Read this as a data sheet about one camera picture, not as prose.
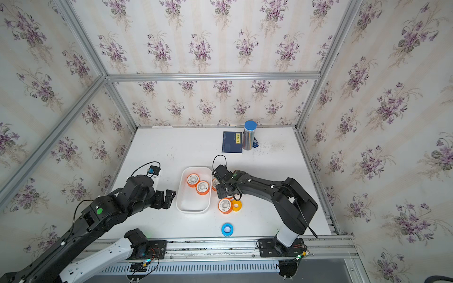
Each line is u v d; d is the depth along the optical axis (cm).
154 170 60
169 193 62
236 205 86
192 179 93
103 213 44
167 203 61
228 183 64
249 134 98
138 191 49
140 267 72
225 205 84
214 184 83
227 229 79
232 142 111
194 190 91
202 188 90
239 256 73
